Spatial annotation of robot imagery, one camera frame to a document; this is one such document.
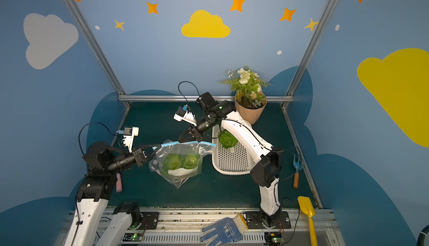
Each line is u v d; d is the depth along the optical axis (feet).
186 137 2.18
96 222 1.48
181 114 2.02
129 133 1.88
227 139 3.04
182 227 2.41
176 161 2.67
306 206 2.52
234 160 3.06
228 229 2.35
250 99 3.32
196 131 1.99
